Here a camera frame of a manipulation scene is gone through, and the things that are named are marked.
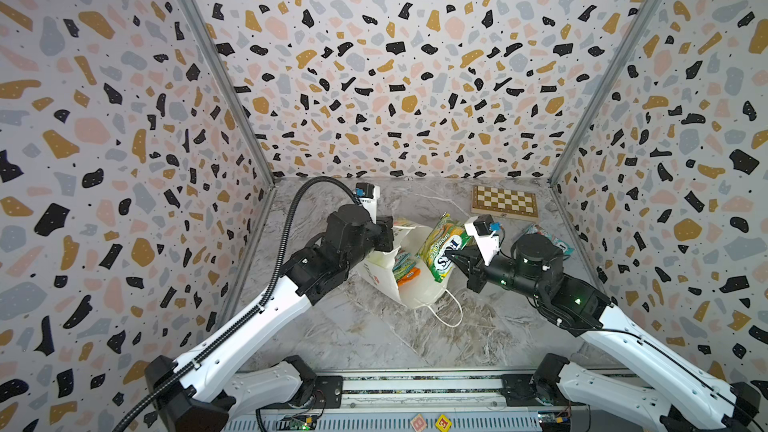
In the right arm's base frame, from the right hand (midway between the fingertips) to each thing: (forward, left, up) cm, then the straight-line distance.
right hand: (445, 249), depth 63 cm
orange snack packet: (+8, +6, -26) cm, 28 cm away
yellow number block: (-28, -1, -31) cm, 42 cm away
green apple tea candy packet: (+4, -1, 0) cm, 4 cm away
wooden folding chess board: (+40, -29, -32) cm, 59 cm away
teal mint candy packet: (+21, -44, -31) cm, 58 cm away
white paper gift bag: (+2, +15, -13) cm, 20 cm away
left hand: (+9, +11, +1) cm, 14 cm away
